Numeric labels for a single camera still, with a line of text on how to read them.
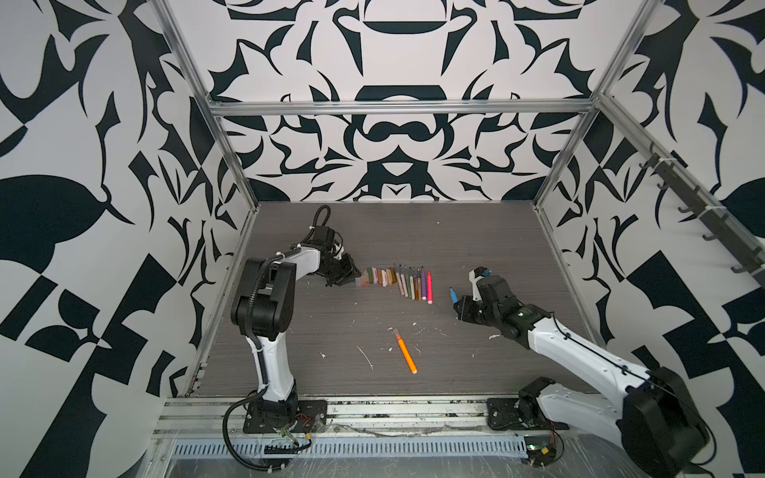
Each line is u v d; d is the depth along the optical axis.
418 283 0.97
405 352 0.84
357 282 0.97
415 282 0.99
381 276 0.99
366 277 0.99
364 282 0.97
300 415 0.73
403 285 0.97
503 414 0.74
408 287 0.96
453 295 0.88
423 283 0.97
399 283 0.97
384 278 0.98
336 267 0.88
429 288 0.96
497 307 0.64
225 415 0.67
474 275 0.80
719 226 0.55
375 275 0.99
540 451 0.71
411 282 0.98
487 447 0.71
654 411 0.41
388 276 0.99
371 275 0.99
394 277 0.99
